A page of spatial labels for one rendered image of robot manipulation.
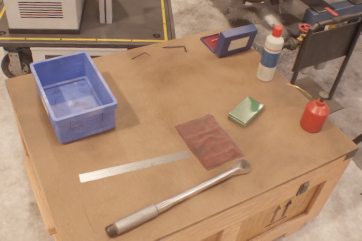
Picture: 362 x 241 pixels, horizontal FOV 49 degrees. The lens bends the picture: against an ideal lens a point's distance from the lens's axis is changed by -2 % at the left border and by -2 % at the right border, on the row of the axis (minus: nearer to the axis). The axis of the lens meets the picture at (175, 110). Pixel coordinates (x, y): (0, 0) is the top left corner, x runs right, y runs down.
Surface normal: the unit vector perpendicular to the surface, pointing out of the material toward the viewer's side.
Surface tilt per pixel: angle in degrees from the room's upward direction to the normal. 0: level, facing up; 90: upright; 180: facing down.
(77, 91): 0
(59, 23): 90
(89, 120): 90
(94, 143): 0
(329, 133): 0
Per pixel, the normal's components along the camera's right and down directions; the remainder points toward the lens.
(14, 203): 0.08, -0.72
